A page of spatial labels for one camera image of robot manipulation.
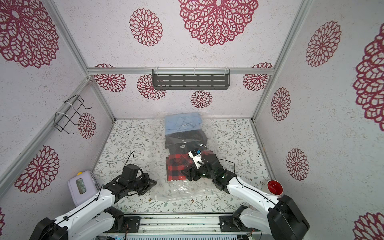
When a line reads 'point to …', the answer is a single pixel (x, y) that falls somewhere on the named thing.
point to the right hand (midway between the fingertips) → (184, 167)
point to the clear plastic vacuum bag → (202, 189)
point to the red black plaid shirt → (176, 163)
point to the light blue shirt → (178, 122)
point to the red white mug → (275, 187)
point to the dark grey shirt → (182, 143)
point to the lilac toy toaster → (83, 186)
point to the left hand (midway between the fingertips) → (158, 182)
